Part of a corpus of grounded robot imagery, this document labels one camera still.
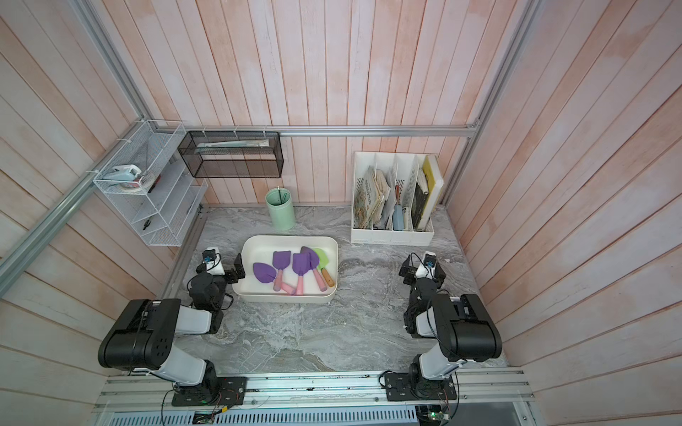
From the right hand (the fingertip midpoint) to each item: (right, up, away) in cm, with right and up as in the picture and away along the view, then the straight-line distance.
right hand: (423, 257), depth 90 cm
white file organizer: (-11, +23, +8) cm, 27 cm away
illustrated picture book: (-18, +21, +12) cm, 30 cm away
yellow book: (+5, +26, +2) cm, 26 cm away
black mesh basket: (-71, +39, +14) cm, 82 cm away
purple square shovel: (-44, -3, +11) cm, 45 cm away
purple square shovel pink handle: (-52, -3, +12) cm, 53 cm away
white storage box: (-61, +2, +14) cm, 62 cm away
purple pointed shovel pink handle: (-39, -3, +11) cm, 41 cm away
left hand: (-68, 0, +2) cm, 68 cm away
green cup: (-53, +20, +14) cm, 58 cm away
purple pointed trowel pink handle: (-57, -8, +9) cm, 58 cm away
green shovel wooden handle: (-35, -3, +12) cm, 37 cm away
